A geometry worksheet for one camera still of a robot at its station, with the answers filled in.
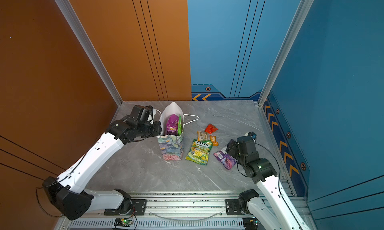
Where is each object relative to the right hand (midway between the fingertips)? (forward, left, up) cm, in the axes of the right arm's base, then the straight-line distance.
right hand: (229, 146), depth 76 cm
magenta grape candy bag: (+13, +31, +3) cm, 33 cm away
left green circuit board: (-30, +53, -18) cm, 63 cm away
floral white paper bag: (+1, +30, +4) cm, 30 cm away
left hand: (+7, +34, +7) cm, 35 cm away
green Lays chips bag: (+12, +26, +2) cm, 29 cm away
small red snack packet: (+21, +8, -13) cm, 26 cm away
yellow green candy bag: (+4, +15, -14) cm, 21 cm away
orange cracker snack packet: (+16, +13, -14) cm, 25 cm away
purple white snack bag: (-1, -1, -15) cm, 15 cm away
